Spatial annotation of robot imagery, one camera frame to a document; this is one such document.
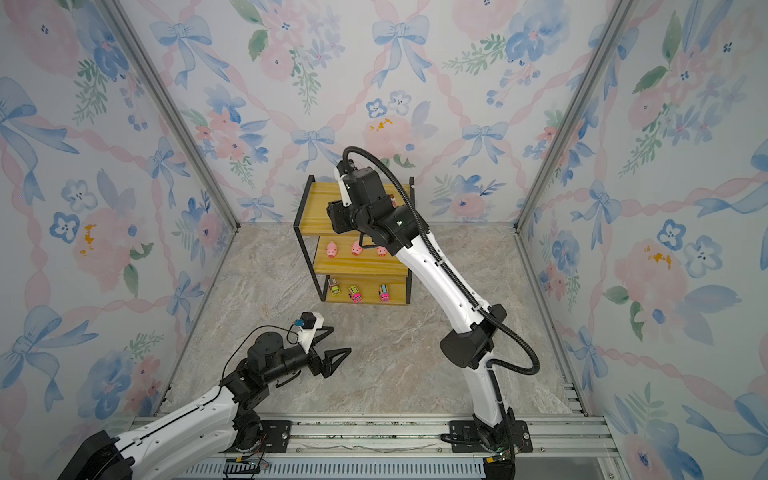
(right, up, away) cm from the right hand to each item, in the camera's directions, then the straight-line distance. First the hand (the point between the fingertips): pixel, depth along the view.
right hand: (337, 204), depth 72 cm
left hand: (0, -34, +5) cm, 34 cm away
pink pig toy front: (+3, -10, +16) cm, 19 cm away
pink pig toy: (-5, -10, +16) cm, 20 cm away
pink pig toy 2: (+10, -11, +16) cm, 22 cm away
